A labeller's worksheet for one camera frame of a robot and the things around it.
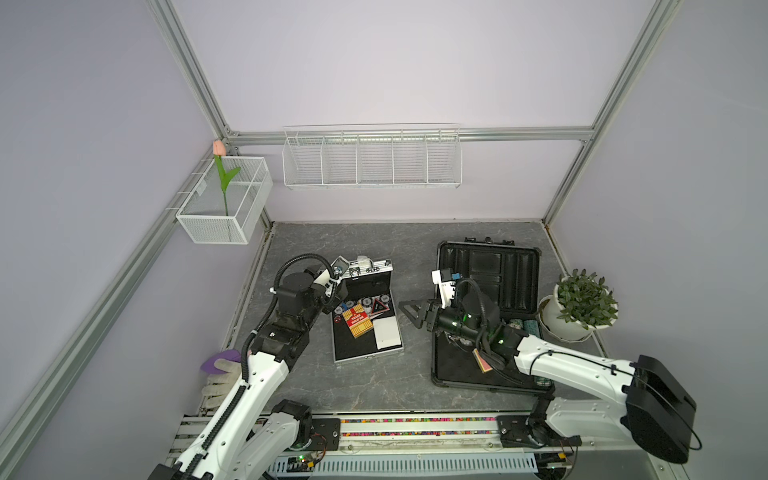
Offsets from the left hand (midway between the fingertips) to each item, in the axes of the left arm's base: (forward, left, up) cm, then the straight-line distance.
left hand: (328, 273), depth 76 cm
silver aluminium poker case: (-11, -2, -22) cm, 25 cm away
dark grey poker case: (-19, -33, -22) cm, 44 cm away
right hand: (-10, -19, -2) cm, 21 cm away
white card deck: (-8, -14, -22) cm, 27 cm away
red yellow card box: (-4, -6, -20) cm, 21 cm away
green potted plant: (-9, -68, -7) cm, 69 cm away
